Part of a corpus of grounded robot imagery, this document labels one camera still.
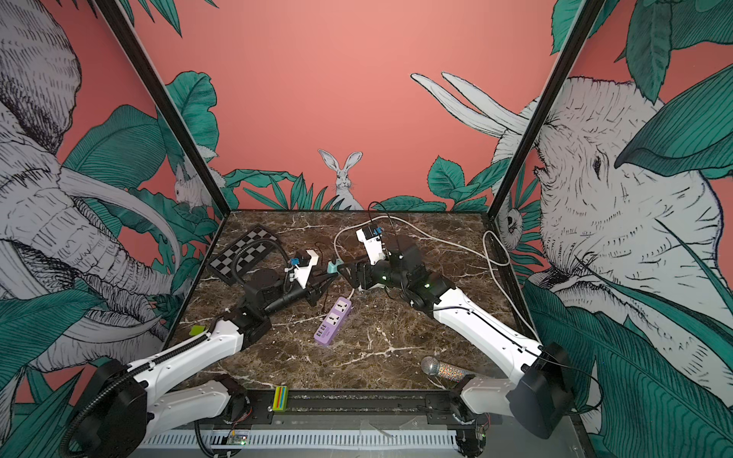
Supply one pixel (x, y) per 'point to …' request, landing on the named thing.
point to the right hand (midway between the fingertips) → (346, 261)
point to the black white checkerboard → (234, 260)
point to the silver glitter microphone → (432, 366)
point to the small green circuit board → (238, 439)
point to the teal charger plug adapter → (332, 268)
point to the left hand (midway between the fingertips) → (336, 269)
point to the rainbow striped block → (281, 400)
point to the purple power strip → (333, 322)
